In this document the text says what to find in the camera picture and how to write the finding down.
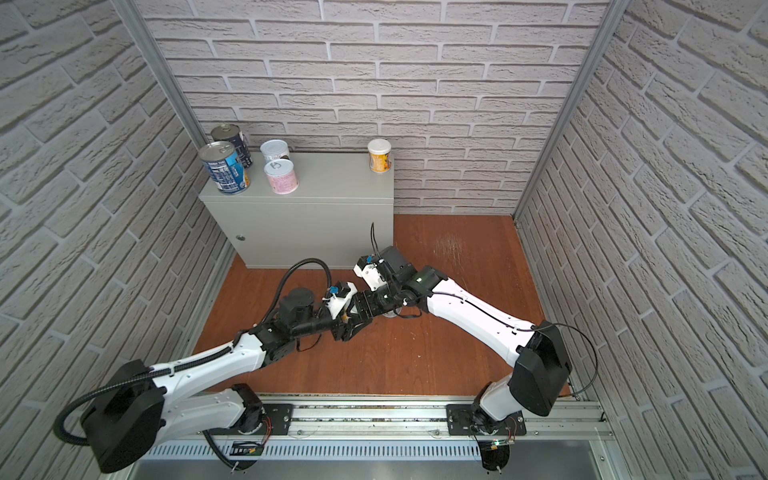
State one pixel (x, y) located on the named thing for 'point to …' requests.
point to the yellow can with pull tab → (345, 317)
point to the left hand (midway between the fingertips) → (366, 307)
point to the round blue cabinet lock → (240, 237)
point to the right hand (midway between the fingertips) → (359, 308)
